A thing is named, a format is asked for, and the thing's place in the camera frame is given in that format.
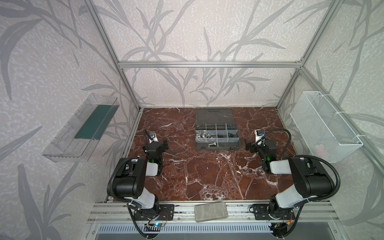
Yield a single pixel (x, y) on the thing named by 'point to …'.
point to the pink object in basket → (319, 151)
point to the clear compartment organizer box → (216, 129)
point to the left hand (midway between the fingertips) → (157, 134)
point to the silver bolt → (213, 144)
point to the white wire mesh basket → (323, 127)
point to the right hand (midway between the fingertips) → (253, 133)
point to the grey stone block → (207, 211)
